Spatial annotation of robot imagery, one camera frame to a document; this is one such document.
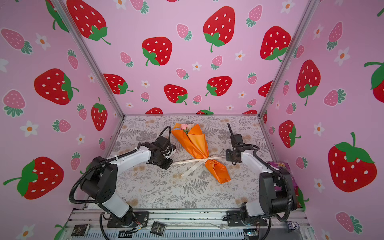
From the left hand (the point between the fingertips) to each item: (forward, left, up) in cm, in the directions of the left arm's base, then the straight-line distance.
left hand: (169, 165), depth 90 cm
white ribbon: (+3, -20, +1) cm, 20 cm away
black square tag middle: (-32, +1, -1) cm, 32 cm away
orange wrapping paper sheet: (+18, -15, +5) cm, 24 cm away
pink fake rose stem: (+27, -8, +5) cm, 29 cm away
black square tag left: (-33, +38, -2) cm, 51 cm away
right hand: (+6, -39, +3) cm, 39 cm away
